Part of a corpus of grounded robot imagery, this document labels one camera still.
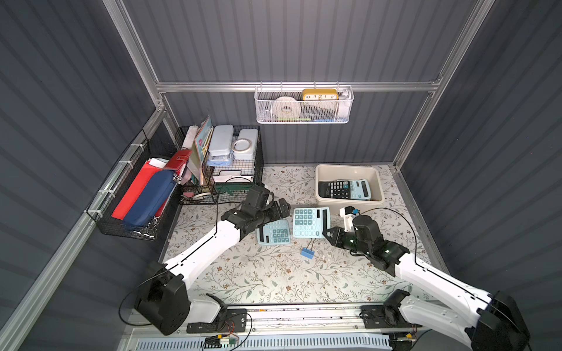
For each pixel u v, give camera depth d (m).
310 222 0.82
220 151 0.93
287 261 0.87
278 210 0.72
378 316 0.72
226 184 0.96
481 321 0.40
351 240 0.68
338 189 0.99
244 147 0.96
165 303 0.40
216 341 0.70
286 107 0.84
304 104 0.90
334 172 1.04
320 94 0.87
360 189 0.99
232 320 0.73
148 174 0.76
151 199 0.67
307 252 0.89
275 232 0.94
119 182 0.68
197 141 0.89
